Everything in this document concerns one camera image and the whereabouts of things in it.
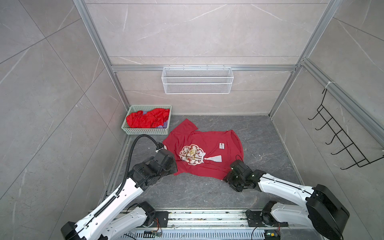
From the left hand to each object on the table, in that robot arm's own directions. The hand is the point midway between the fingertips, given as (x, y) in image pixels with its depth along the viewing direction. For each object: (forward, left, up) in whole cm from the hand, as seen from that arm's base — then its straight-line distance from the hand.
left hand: (175, 160), depth 74 cm
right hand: (-5, -27, -18) cm, 32 cm away
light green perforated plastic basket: (+32, +11, -14) cm, 36 cm away
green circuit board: (-32, -46, -19) cm, 59 cm away
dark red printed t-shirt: (+14, -16, -19) cm, 29 cm away
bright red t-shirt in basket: (+39, +21, -12) cm, 46 cm away
